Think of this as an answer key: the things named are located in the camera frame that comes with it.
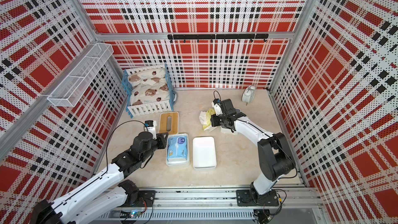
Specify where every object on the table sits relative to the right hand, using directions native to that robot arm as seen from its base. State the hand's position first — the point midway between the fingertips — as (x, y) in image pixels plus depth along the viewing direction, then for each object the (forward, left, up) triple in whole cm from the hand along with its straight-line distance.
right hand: (213, 118), depth 90 cm
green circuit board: (-45, +37, -9) cm, 59 cm away
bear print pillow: (+30, +47, -2) cm, 56 cm away
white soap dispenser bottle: (+21, -24, -2) cm, 32 cm away
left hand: (-11, +24, +3) cm, 27 cm away
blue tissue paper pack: (-15, +21, -6) cm, 26 cm away
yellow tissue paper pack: (+3, +5, -3) cm, 6 cm away
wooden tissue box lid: (+1, +32, -6) cm, 32 cm away
